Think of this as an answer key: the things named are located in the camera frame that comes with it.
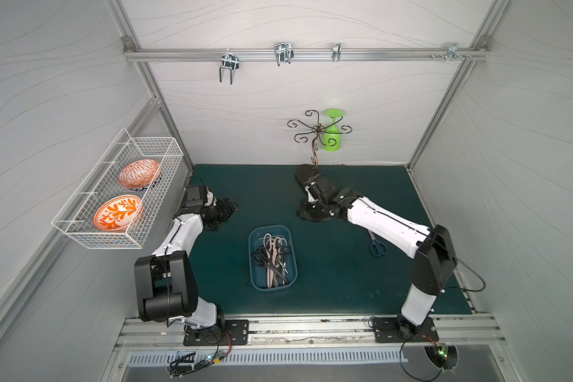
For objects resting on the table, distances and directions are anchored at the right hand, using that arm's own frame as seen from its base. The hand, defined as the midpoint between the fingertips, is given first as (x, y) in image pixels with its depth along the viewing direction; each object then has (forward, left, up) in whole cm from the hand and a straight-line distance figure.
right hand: (297, 211), depth 84 cm
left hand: (+2, +24, -4) cm, 25 cm away
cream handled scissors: (-6, +6, -14) cm, 16 cm away
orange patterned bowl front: (-14, +48, +17) cm, 53 cm away
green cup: (+35, -14, +7) cm, 39 cm away
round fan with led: (-39, -47, -19) cm, 64 cm away
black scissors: (-13, +12, -12) cm, 21 cm away
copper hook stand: (+29, -8, +14) cm, 33 cm away
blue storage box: (-18, +14, -15) cm, 27 cm away
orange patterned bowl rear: (0, +49, +17) cm, 52 cm away
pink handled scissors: (-8, +9, -13) cm, 18 cm away
